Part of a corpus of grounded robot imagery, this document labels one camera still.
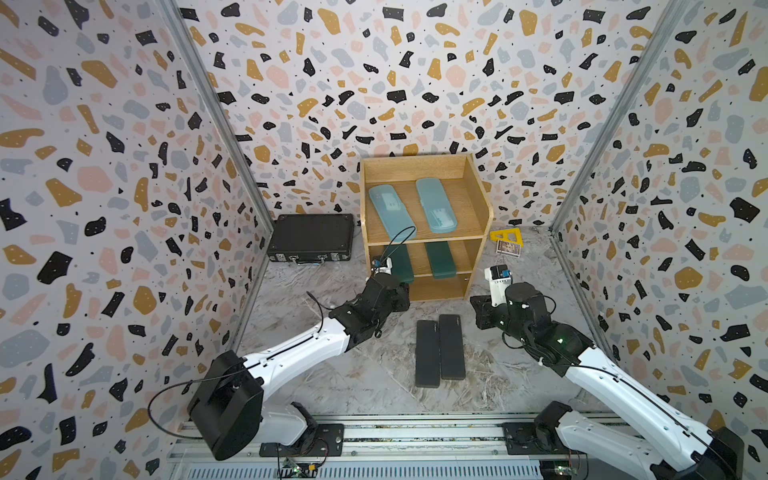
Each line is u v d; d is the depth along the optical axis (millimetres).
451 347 907
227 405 403
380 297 604
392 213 801
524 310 542
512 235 1205
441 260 898
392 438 757
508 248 1134
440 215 795
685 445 403
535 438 660
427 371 847
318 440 732
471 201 847
